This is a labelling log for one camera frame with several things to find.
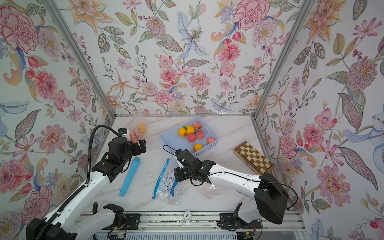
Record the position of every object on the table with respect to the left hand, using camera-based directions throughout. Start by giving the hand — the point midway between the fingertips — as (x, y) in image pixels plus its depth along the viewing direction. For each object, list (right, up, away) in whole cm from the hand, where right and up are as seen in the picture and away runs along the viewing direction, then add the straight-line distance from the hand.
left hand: (141, 140), depth 81 cm
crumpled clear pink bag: (+38, -28, +3) cm, 48 cm away
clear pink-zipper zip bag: (-8, +14, +20) cm, 26 cm away
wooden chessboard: (+65, -12, +13) cm, 68 cm away
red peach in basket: (+27, 0, +22) cm, 35 cm away
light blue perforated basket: (+13, -1, +23) cm, 26 cm away
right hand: (+18, -17, -1) cm, 25 cm away
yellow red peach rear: (+31, -5, +16) cm, 36 cm away
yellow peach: (-7, +8, +23) cm, 25 cm away
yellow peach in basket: (+21, +4, +24) cm, 32 cm away
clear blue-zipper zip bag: (+14, -24, 0) cm, 27 cm away
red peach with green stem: (+33, +2, +23) cm, 40 cm away
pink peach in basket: (+31, +9, +27) cm, 42 cm away
